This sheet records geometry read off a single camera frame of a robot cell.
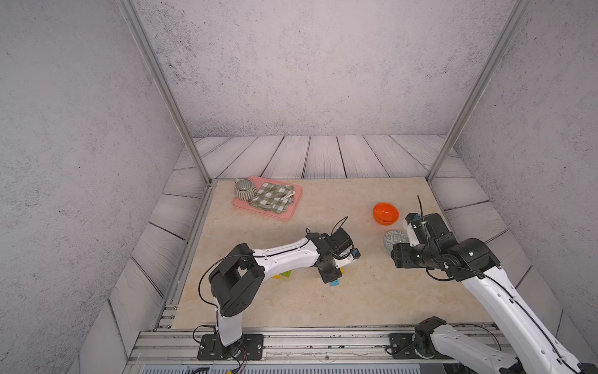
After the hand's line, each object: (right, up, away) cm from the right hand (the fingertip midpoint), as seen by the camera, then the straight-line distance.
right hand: (404, 253), depth 71 cm
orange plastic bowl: (+6, +10, +34) cm, 36 cm away
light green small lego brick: (-37, -12, +18) cm, 42 cm away
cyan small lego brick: (-19, -14, +15) cm, 28 cm away
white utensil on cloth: (-38, +18, +43) cm, 60 cm away
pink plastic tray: (-54, +25, +51) cm, 78 cm away
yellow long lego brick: (-17, -7, +6) cm, 20 cm away
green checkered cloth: (-47, +18, +42) cm, 65 cm away
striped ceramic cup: (-57, +20, +37) cm, 71 cm away
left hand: (-19, -11, +13) cm, 25 cm away
